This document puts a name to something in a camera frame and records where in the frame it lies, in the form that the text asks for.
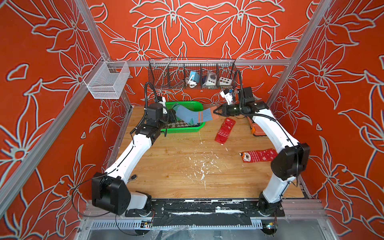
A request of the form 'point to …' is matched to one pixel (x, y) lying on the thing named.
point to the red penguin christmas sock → (259, 155)
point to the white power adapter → (211, 79)
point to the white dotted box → (224, 81)
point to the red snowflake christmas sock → (225, 130)
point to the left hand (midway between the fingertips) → (174, 109)
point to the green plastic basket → (193, 105)
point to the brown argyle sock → (178, 123)
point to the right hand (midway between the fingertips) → (211, 110)
